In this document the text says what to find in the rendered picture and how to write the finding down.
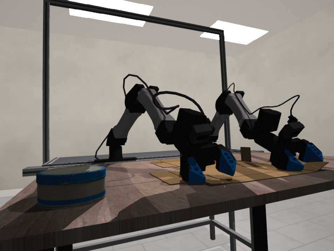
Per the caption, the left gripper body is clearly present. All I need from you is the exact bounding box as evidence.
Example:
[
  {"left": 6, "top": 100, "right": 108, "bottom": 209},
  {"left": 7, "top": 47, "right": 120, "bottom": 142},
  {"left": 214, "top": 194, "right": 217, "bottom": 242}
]
[{"left": 266, "top": 135, "right": 321, "bottom": 170}]

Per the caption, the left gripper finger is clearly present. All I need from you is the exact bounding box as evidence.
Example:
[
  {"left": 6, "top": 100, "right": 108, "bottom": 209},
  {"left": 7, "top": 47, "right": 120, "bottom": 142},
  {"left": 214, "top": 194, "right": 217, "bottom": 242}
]
[
  {"left": 285, "top": 149, "right": 304, "bottom": 171},
  {"left": 303, "top": 144, "right": 323, "bottom": 163}
]

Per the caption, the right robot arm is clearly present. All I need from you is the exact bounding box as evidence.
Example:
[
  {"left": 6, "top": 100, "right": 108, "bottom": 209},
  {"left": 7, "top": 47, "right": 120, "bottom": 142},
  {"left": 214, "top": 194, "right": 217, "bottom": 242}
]
[{"left": 94, "top": 84, "right": 215, "bottom": 163}]

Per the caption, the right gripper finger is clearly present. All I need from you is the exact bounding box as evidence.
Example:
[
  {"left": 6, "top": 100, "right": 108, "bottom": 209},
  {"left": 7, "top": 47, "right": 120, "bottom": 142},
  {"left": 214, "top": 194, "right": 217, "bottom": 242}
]
[
  {"left": 187, "top": 156, "right": 206, "bottom": 183},
  {"left": 219, "top": 150, "right": 237, "bottom": 176}
]

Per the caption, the dark grey metal crossbeam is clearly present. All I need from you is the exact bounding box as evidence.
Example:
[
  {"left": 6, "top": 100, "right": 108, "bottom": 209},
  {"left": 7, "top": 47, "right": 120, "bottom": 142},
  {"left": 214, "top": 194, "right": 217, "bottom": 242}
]
[{"left": 43, "top": 0, "right": 224, "bottom": 35}]

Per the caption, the round tin with blue bands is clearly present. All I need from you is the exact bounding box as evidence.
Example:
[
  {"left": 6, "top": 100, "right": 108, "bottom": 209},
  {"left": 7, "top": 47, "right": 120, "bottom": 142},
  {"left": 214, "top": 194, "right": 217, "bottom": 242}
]
[{"left": 36, "top": 166, "right": 106, "bottom": 209}]

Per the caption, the grey aluminium crossbar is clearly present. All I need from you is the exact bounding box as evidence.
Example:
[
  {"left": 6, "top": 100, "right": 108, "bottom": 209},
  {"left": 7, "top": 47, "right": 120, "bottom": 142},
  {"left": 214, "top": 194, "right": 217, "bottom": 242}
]
[{"left": 22, "top": 150, "right": 264, "bottom": 177}]

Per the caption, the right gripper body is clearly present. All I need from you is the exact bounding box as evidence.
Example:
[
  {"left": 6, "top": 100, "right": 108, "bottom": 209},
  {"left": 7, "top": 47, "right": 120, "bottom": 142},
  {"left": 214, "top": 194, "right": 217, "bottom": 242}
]
[{"left": 180, "top": 141, "right": 235, "bottom": 182}]

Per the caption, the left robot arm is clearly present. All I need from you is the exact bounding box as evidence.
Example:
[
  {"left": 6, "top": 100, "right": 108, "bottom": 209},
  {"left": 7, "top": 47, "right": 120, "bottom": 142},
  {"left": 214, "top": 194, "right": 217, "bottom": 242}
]
[{"left": 207, "top": 90, "right": 305, "bottom": 149}]

